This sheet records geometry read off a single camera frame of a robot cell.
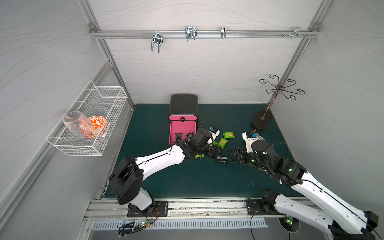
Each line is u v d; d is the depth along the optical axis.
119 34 0.78
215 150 0.69
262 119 1.09
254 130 1.04
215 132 0.71
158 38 0.78
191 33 0.75
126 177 0.42
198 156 0.93
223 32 0.78
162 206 0.74
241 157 0.60
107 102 0.80
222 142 0.98
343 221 0.41
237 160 0.62
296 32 0.76
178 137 0.93
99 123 0.67
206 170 0.88
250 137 0.62
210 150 0.70
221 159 0.90
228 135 1.01
